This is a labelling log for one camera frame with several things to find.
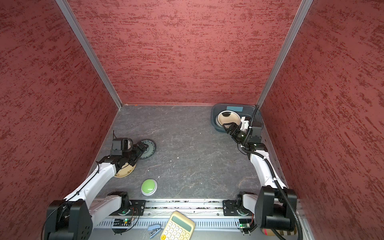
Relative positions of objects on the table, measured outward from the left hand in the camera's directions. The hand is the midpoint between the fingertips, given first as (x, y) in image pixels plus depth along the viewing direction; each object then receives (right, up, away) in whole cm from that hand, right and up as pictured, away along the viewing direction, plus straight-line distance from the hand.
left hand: (145, 153), depth 86 cm
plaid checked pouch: (+64, -31, -20) cm, 74 cm away
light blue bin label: (+64, +28, +28) cm, 75 cm away
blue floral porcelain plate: (+1, 0, +7) cm, 7 cm away
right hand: (+46, +14, -4) cm, 48 cm away
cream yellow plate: (+54, +22, +22) cm, 62 cm away
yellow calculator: (+22, -30, -19) cm, 42 cm away
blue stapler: (+11, -31, -19) cm, 38 cm away
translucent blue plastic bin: (+68, +27, +28) cm, 79 cm away
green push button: (+4, -17, -7) cm, 19 cm away
